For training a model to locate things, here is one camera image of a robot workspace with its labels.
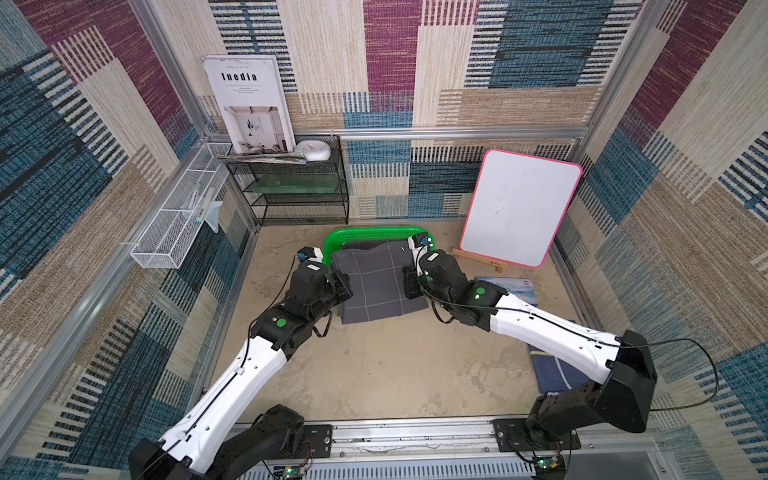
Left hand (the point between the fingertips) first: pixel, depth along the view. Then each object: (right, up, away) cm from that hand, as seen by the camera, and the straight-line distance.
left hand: (350, 275), depth 75 cm
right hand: (+13, +2, +2) cm, 14 cm away
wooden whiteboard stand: (+34, +5, +28) cm, 44 cm away
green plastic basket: (-5, +11, +30) cm, 32 cm away
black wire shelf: (-20, +27, +40) cm, 52 cm away
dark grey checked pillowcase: (+7, -2, +3) cm, 7 cm away
